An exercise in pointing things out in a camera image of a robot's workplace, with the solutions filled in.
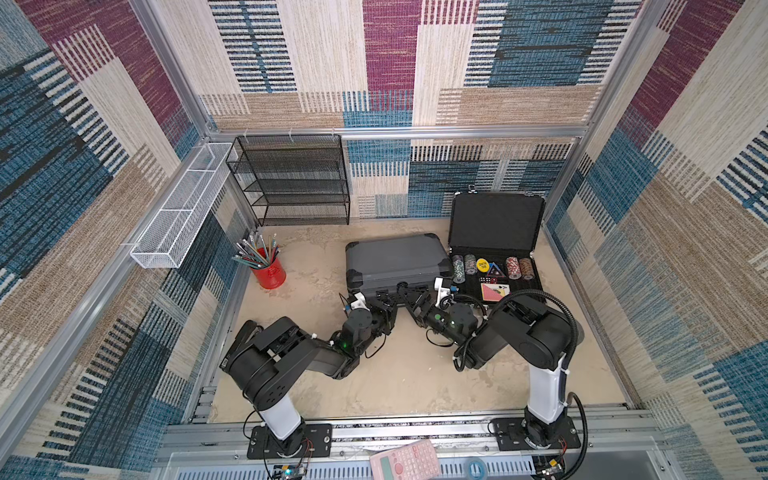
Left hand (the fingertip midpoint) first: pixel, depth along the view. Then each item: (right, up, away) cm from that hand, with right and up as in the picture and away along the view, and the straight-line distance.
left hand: (405, 295), depth 84 cm
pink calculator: (+1, -36, -14) cm, 39 cm away
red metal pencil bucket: (-42, +4, +15) cm, 45 cm away
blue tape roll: (+17, -37, -14) cm, 43 cm away
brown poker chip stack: (+42, +6, +18) cm, 46 cm away
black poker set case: (+32, +15, +23) cm, 42 cm away
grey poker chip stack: (+23, +8, +18) cm, 30 cm away
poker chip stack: (+19, +8, +18) cm, 27 cm away
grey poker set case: (-7, +8, +7) cm, 13 cm away
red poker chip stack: (+37, +6, +16) cm, 41 cm away
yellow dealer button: (+28, +7, +20) cm, 35 cm away
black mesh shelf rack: (-39, +38, +26) cm, 60 cm away
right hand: (0, -2, +4) cm, 5 cm away
